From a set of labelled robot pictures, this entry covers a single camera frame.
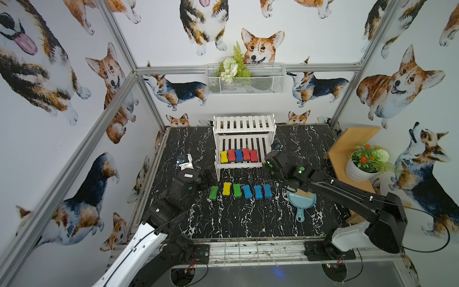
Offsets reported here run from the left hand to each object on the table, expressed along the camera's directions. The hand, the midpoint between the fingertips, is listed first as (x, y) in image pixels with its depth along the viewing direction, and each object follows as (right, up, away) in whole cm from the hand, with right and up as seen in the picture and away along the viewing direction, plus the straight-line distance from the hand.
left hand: (202, 166), depth 71 cm
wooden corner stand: (+69, +2, +28) cm, 74 cm away
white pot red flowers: (+69, +1, +6) cm, 69 cm away
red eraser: (+10, +3, +18) cm, 21 cm away
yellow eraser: (+7, +2, +18) cm, 19 cm away
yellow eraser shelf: (+8, -14, +22) cm, 27 cm away
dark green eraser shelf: (+1, -16, +19) cm, 25 cm away
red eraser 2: (+18, +3, +18) cm, 26 cm away
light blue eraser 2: (+24, -16, +19) cm, 34 cm away
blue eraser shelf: (+14, +3, +18) cm, 23 cm away
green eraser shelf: (+13, -15, +20) cm, 29 cm away
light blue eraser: (+19, -17, +19) cm, 32 cm away
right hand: (+28, 0, +10) cm, 29 cm away
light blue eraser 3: (+28, -15, +19) cm, 38 cm away
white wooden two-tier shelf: (+16, +9, +27) cm, 33 cm away
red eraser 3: (+22, +2, +18) cm, 28 cm away
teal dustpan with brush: (+45, -18, +15) cm, 51 cm away
